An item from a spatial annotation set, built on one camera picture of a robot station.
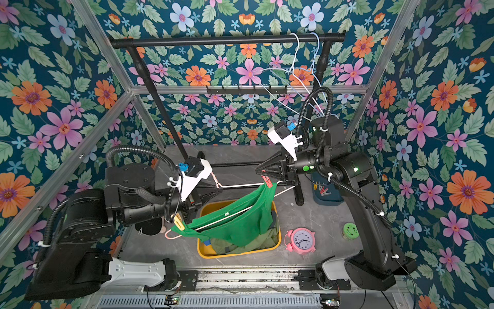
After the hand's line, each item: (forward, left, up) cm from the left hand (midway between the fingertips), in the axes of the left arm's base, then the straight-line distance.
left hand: (221, 192), depth 46 cm
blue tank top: (+3, +14, -45) cm, 47 cm away
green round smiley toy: (+2, -48, -43) cm, 64 cm away
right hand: (+7, -11, +1) cm, 13 cm away
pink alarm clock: (0, -26, -45) cm, 52 cm away
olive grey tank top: (0, -13, -40) cm, 42 cm away
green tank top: (-2, -4, -16) cm, 17 cm away
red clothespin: (+25, -44, -46) cm, 68 cm away
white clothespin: (+26, -43, -45) cm, 68 cm away
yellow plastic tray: (0, +14, -47) cm, 49 cm away
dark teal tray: (+23, -44, -46) cm, 68 cm away
